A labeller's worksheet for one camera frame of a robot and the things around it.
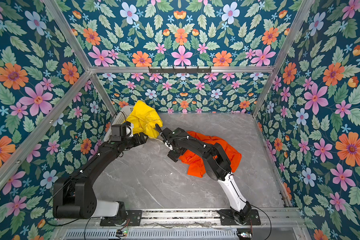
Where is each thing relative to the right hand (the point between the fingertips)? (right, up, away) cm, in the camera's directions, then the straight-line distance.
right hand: (179, 153), depth 93 cm
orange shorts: (+10, -4, -4) cm, 11 cm away
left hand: (-20, +12, -7) cm, 25 cm away
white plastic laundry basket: (-44, +23, +13) cm, 52 cm away
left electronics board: (-27, -35, -21) cm, 49 cm away
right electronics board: (+33, -35, -23) cm, 54 cm away
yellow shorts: (-27, +23, +15) cm, 38 cm away
